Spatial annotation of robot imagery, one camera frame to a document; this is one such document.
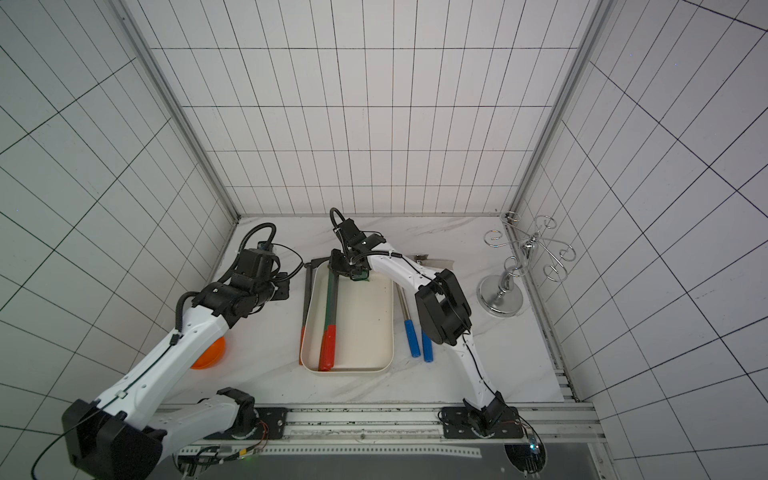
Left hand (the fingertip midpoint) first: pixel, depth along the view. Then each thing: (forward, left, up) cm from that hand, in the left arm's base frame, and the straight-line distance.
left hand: (278, 287), depth 80 cm
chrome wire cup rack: (+7, -66, -15) cm, 68 cm away
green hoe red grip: (-17, -14, -9) cm, 24 cm away
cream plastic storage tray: (-3, -23, -17) cm, 29 cm away
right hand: (+14, -13, -6) cm, 20 cm away
